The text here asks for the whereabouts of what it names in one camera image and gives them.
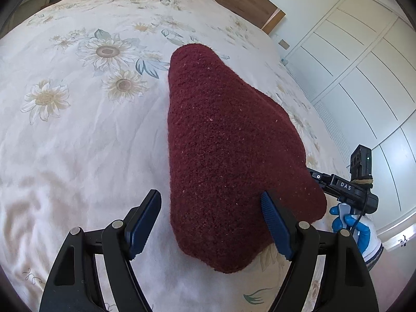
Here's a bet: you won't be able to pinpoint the white floral bed duvet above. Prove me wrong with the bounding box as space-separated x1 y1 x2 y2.
1 0 347 311

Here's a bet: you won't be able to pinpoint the white wardrobe doors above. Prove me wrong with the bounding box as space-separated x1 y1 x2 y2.
284 0 415 234

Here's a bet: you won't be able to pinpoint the wall socket right of bed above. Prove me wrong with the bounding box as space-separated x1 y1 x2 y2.
278 40 290 50

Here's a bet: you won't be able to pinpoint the dark red knitted sweater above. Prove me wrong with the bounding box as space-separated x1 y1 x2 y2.
167 44 327 274

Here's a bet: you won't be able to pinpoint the blue gloved right hand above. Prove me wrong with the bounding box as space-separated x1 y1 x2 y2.
329 204 384 268

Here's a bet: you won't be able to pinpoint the white radiator cover panel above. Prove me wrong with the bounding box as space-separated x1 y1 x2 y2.
1 0 60 37

